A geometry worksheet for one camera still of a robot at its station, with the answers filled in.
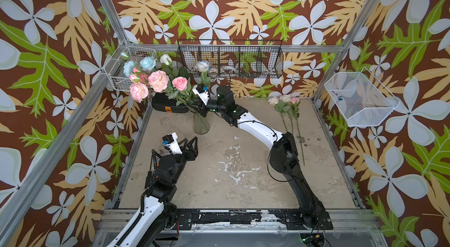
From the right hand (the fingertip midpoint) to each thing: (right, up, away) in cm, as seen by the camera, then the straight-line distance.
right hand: (188, 102), depth 80 cm
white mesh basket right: (+82, +1, +1) cm, 82 cm away
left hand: (+3, -16, -3) cm, 16 cm away
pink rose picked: (+64, +3, +35) cm, 73 cm away
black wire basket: (+21, +26, +17) cm, 38 cm away
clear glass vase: (+4, -11, +15) cm, 19 cm away
